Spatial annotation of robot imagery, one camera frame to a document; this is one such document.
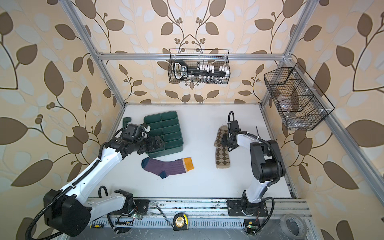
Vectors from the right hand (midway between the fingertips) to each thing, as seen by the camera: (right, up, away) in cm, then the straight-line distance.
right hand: (224, 143), depth 97 cm
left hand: (-39, +3, -17) cm, 43 cm away
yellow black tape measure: (-26, -31, -29) cm, 50 cm away
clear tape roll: (+27, -34, -28) cm, 52 cm away
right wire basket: (+33, +24, -24) cm, 47 cm away
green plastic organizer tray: (-39, +11, +2) cm, 41 cm away
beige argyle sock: (-2, -5, -4) cm, 6 cm away
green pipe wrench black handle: (-71, +15, +11) cm, 74 cm away
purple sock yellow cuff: (-37, -13, -10) cm, 41 cm away
